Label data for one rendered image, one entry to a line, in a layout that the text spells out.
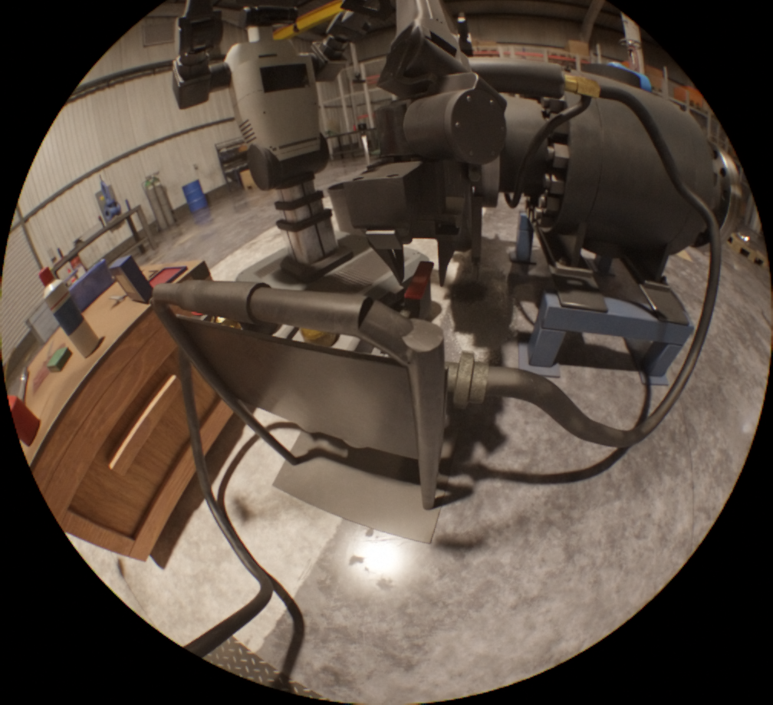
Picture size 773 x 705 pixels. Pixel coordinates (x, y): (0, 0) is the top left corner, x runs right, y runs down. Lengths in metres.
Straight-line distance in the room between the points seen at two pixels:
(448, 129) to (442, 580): 0.70
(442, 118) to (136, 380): 0.71
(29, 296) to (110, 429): 7.99
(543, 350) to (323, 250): 0.75
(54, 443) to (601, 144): 1.34
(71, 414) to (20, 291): 8.04
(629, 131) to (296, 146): 0.86
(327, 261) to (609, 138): 0.88
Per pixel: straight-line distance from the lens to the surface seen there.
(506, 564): 0.68
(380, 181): 0.18
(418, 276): 0.32
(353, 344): 0.28
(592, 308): 0.76
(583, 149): 0.72
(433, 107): 0.20
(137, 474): 0.83
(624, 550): 0.82
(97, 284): 1.37
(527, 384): 0.26
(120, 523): 0.89
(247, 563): 0.75
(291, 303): 0.17
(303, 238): 0.83
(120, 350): 0.68
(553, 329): 0.78
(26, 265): 8.61
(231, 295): 0.21
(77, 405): 0.69
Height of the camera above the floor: 0.65
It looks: 39 degrees down
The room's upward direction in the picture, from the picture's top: 10 degrees counter-clockwise
